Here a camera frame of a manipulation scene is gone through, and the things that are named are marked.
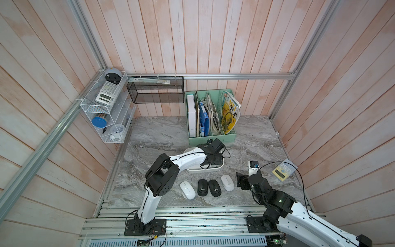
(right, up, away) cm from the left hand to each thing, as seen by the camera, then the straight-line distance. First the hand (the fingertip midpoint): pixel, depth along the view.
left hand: (214, 162), depth 92 cm
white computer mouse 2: (+7, -10, -7) cm, 14 cm away
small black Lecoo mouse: (-8, -13, -7) cm, 17 cm away
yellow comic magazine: (+12, +32, +8) cm, 35 cm away
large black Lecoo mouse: (-1, -13, -8) cm, 16 cm away
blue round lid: (-61, +24, -16) cm, 67 cm away
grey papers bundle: (0, +26, +4) cm, 26 cm away
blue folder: (-6, +26, +1) cm, 26 cm away
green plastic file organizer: (+3, +44, +12) cm, 46 cm away
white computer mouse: (-16, -14, -10) cm, 23 cm away
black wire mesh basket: (-39, +48, +13) cm, 63 cm away
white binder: (-14, +29, -3) cm, 32 cm away
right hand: (+13, -3, -11) cm, 18 cm away
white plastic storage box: (-11, -2, -7) cm, 13 cm away
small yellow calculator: (+41, -4, -2) cm, 42 cm away
